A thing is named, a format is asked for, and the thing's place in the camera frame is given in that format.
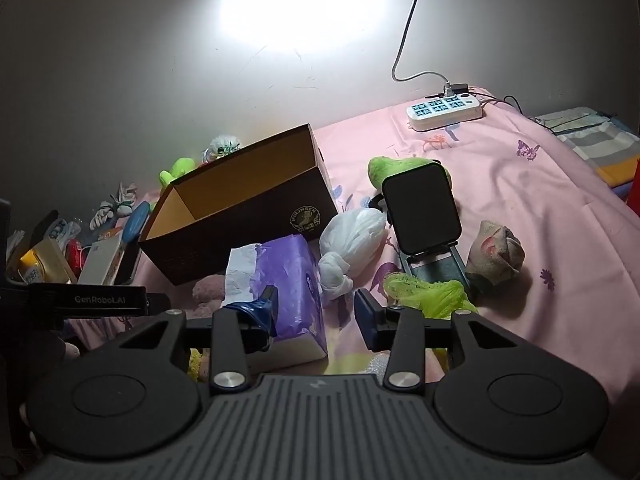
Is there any white power strip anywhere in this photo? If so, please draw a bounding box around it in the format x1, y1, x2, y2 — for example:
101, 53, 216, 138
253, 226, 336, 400
406, 91, 485, 133

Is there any small white keychain toy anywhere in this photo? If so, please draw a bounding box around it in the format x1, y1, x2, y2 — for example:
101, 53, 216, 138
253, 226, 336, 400
206, 135, 242, 162

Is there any white power cable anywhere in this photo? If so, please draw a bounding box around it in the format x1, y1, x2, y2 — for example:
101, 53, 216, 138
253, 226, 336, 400
391, 0, 451, 86

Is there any black folding phone stand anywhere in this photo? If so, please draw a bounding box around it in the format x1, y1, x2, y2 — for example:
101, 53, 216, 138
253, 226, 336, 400
367, 162, 473, 293

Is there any purple tissue pack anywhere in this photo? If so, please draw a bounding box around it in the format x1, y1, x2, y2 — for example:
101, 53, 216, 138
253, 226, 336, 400
221, 234, 329, 365

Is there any striped folded cloth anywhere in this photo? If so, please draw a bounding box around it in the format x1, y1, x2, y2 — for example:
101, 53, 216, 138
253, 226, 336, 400
535, 107, 640, 196

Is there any white knotted plastic bag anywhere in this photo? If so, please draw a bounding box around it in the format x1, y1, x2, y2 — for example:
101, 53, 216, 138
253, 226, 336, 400
318, 208, 388, 294

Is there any green plush toy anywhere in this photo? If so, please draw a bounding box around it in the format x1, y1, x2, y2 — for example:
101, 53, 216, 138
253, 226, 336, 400
368, 156, 453, 201

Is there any red packet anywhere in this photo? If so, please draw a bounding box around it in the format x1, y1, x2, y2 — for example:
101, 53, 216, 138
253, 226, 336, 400
65, 240, 85, 272

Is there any brown cardboard shoe box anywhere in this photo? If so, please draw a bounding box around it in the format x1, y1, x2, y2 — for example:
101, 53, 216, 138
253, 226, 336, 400
137, 122, 340, 287

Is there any black smartphone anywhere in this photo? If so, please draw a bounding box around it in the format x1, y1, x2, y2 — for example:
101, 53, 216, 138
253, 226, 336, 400
117, 245, 144, 282

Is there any white knotted rope toy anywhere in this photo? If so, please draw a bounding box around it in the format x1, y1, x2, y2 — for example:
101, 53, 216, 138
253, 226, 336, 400
90, 200, 120, 232

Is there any gold paper bag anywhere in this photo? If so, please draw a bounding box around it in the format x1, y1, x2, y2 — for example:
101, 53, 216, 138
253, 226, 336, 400
19, 239, 77, 286

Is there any white book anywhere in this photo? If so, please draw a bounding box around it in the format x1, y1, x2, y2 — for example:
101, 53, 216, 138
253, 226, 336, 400
77, 237, 124, 286

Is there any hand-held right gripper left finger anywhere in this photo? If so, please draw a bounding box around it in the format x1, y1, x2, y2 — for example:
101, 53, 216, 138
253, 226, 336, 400
107, 285, 281, 395

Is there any blue and white packet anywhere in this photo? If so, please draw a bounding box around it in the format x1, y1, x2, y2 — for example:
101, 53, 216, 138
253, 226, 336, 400
45, 217, 82, 247

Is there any beige sock ball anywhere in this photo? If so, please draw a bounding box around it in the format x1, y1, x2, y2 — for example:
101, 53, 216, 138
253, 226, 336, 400
465, 220, 526, 286

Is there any pink printed bed sheet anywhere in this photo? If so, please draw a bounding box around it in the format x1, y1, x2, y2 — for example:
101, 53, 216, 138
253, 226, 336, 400
65, 85, 640, 411

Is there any lime yellow plush toy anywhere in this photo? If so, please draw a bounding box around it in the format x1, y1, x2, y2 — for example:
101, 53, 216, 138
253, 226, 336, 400
159, 157, 197, 187

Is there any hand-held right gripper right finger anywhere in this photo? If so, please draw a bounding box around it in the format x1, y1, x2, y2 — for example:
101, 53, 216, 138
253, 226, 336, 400
354, 289, 528, 392

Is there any blue oval case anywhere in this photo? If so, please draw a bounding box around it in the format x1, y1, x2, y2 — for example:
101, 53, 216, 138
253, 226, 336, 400
124, 202, 152, 247

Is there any thin black cable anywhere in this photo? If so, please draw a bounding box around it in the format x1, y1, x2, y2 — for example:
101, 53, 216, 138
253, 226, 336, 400
480, 95, 621, 136

